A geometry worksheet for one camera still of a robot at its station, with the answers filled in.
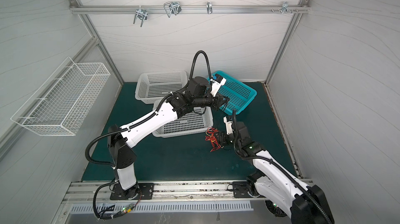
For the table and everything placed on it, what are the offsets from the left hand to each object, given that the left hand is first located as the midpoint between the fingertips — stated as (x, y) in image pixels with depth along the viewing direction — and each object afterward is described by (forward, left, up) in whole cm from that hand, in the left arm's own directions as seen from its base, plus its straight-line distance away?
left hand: (227, 100), depth 69 cm
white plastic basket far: (+38, +50, -32) cm, 71 cm away
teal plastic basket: (+30, -15, -30) cm, 45 cm away
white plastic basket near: (+8, +14, -31) cm, 36 cm away
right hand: (-5, +3, -22) cm, 23 cm away
